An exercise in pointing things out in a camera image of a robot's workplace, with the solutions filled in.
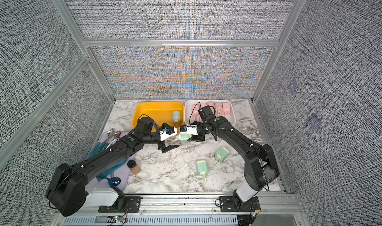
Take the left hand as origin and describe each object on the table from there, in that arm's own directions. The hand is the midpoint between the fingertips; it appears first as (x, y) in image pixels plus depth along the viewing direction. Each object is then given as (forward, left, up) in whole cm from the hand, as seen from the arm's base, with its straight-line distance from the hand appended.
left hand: (177, 135), depth 78 cm
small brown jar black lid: (-12, +23, -8) cm, 28 cm away
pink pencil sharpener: (+28, -34, -11) cm, 45 cm away
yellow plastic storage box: (+32, +14, -20) cm, 40 cm away
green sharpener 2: (0, -4, -2) cm, 4 cm away
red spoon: (+12, +41, -17) cm, 46 cm away
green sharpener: (+20, +2, -12) cm, 23 cm away
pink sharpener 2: (+26, -11, -11) cm, 30 cm away
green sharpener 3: (-14, -13, -12) cm, 22 cm away
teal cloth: (+3, +50, -17) cm, 53 cm away
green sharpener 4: (-7, -24, -11) cm, 27 cm away
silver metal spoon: (+12, +45, -16) cm, 50 cm away
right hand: (+5, -7, -2) cm, 9 cm away
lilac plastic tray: (-12, +31, -18) cm, 38 cm away
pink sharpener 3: (+36, -18, -16) cm, 43 cm away
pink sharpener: (+33, -23, -13) cm, 43 cm away
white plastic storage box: (+25, -6, -17) cm, 31 cm away
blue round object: (-17, +36, -18) cm, 43 cm away
